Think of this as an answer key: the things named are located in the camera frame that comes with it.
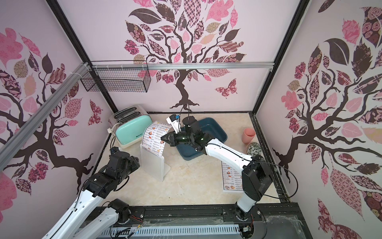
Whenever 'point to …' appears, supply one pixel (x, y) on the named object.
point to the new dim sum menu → (152, 132)
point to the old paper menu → (232, 179)
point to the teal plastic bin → (214, 128)
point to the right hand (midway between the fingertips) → (162, 137)
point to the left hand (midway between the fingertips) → (137, 163)
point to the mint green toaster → (129, 124)
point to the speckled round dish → (253, 149)
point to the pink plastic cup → (248, 135)
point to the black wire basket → (131, 76)
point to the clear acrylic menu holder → (152, 164)
